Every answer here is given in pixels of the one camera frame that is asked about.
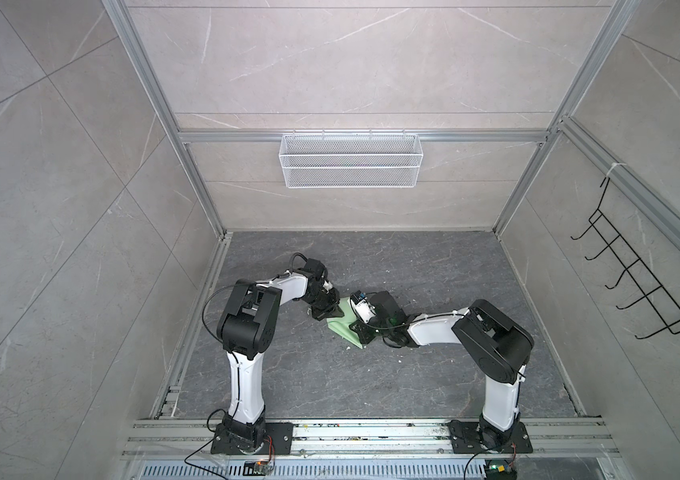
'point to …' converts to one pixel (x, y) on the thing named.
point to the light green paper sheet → (341, 325)
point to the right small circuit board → (500, 469)
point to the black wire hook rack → (653, 291)
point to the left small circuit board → (255, 468)
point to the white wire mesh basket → (351, 161)
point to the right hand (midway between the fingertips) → (351, 323)
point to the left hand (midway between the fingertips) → (345, 308)
